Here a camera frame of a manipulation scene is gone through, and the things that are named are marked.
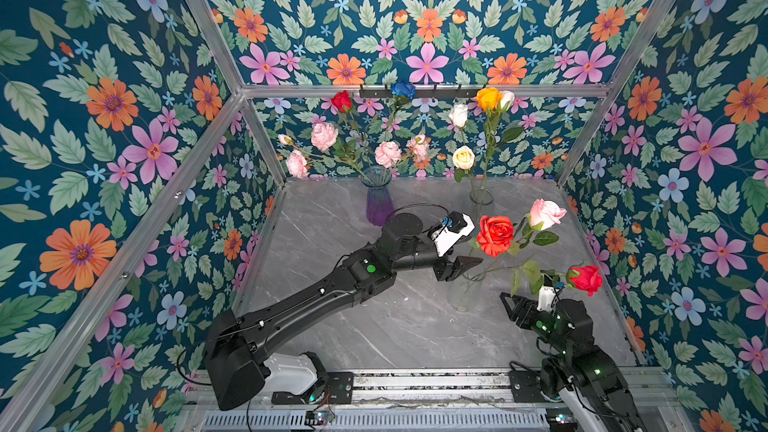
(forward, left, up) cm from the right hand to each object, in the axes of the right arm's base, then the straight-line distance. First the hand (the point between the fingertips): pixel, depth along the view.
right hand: (505, 296), depth 78 cm
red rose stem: (+3, +8, +25) cm, 26 cm away
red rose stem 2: (-7, -7, +25) cm, 27 cm away
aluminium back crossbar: (+56, +20, +28) cm, 65 cm away
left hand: (+1, +10, +24) cm, 26 cm away
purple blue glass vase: (+31, +35, +3) cm, 47 cm away
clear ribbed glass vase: (+30, +3, +6) cm, 31 cm away
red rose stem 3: (+36, +42, +20) cm, 59 cm away
